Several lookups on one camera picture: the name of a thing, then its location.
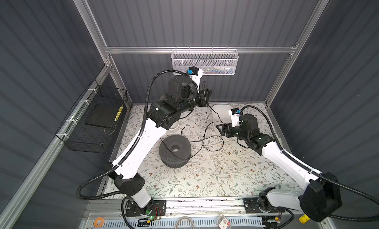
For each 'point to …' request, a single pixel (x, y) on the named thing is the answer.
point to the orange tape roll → (95, 220)
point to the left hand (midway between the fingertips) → (213, 90)
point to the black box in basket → (103, 111)
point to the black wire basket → (90, 126)
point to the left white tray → (177, 128)
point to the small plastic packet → (222, 222)
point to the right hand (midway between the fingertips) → (223, 126)
